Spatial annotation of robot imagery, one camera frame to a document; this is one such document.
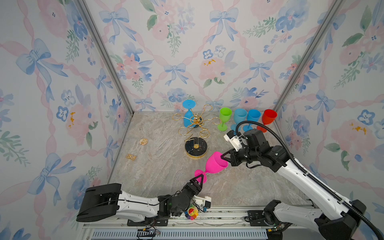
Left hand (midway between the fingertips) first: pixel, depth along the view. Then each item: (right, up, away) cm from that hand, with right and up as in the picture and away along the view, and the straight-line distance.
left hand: (197, 173), depth 74 cm
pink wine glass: (+7, +7, -10) cm, 14 cm away
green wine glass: (+19, +30, +26) cm, 44 cm away
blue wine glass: (+37, +31, +25) cm, 54 cm away
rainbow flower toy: (-3, -20, +1) cm, 20 cm away
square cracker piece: (-41, +4, +21) cm, 46 cm away
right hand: (+11, +9, -3) cm, 15 cm away
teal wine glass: (+28, +30, +24) cm, 48 cm away
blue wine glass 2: (-5, +28, +4) cm, 29 cm away
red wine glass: (+47, +30, +24) cm, 60 cm away
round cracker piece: (-37, +13, +30) cm, 49 cm away
